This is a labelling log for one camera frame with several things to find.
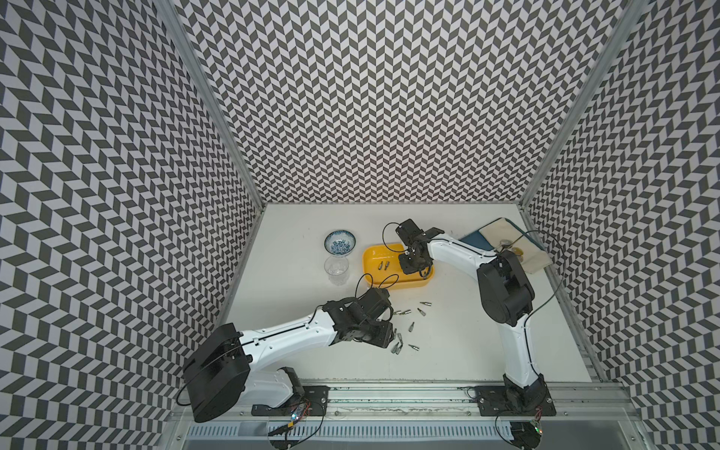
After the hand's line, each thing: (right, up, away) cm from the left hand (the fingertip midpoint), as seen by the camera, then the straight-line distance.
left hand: (385, 339), depth 78 cm
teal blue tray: (+36, +28, +29) cm, 54 cm away
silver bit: (+1, +18, +21) cm, 28 cm away
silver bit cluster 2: (+4, -4, +4) cm, 7 cm away
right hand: (+10, +17, +19) cm, 28 cm away
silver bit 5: (+9, -4, +5) cm, 11 cm away
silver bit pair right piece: (+7, +6, +8) cm, 12 cm away
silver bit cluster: (+3, 0, +6) cm, 7 cm away
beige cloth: (+48, +29, +32) cm, 65 cm away
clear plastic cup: (-16, +18, +18) cm, 30 cm away
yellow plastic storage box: (0, +20, +21) cm, 29 cm away
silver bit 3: (+15, +6, +14) cm, 21 cm away
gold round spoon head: (+51, +23, +27) cm, 62 cm away
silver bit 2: (+12, +4, +12) cm, 17 cm away
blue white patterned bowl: (-16, +26, +27) cm, 41 cm away
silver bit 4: (+8, +1, +7) cm, 11 cm away
